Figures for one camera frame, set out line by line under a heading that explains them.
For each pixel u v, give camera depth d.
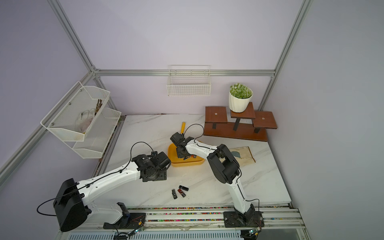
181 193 0.82
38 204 0.38
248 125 1.08
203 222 0.74
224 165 0.54
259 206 0.74
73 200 0.40
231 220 0.73
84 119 0.78
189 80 0.96
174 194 0.82
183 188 0.84
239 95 0.82
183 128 1.11
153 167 0.57
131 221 0.73
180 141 0.78
